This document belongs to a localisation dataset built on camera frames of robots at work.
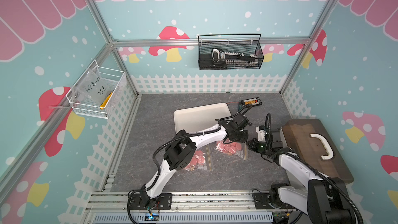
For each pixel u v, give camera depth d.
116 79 0.81
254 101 1.13
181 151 0.55
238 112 1.08
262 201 0.74
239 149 0.89
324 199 0.42
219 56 0.89
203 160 0.85
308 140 0.81
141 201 0.66
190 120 1.11
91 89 0.67
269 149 0.67
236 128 0.71
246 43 0.91
